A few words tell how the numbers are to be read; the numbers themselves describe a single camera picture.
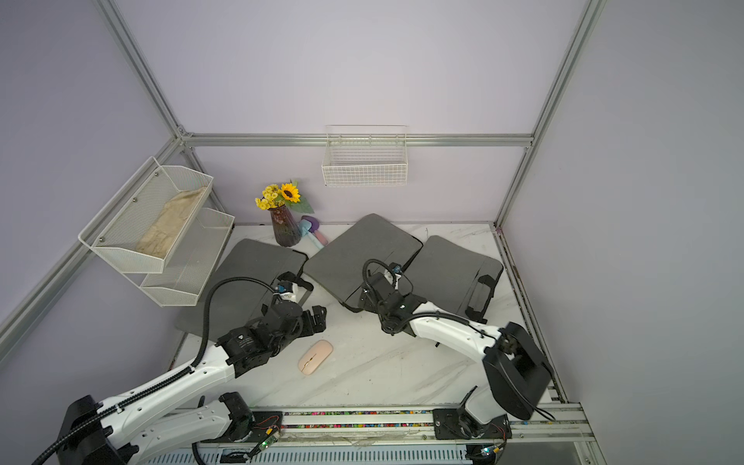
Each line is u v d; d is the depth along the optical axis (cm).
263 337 58
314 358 84
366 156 95
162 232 77
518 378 43
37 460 36
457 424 66
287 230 112
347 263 107
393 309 63
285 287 70
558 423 76
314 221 120
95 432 39
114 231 68
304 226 116
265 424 74
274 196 94
